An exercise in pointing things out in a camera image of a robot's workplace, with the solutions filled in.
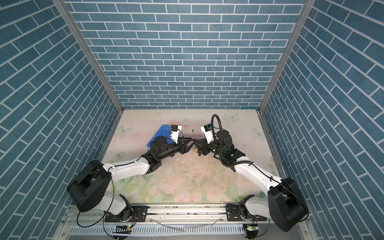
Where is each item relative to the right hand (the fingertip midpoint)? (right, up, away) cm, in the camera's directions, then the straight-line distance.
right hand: (194, 140), depth 79 cm
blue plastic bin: (-22, +4, +26) cm, 34 cm away
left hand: (0, 0, -1) cm, 1 cm away
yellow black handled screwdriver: (+2, -3, -1) cm, 4 cm away
